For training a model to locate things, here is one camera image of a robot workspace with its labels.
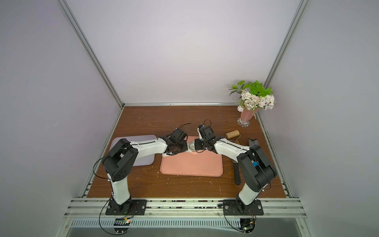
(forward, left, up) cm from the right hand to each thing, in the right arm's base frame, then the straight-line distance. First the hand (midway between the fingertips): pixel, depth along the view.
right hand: (197, 140), depth 92 cm
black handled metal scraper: (-22, -23, -4) cm, 32 cm away
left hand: (-3, +6, -4) cm, 8 cm away
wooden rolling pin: (+7, -25, -5) cm, 26 cm away
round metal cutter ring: (-1, +4, -4) cm, 6 cm away
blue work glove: (+2, -37, -5) cm, 37 cm away
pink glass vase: (+16, -33, +5) cm, 37 cm away
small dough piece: (-5, +5, -3) cm, 8 cm away
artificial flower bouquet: (+18, -33, +22) cm, 43 cm away
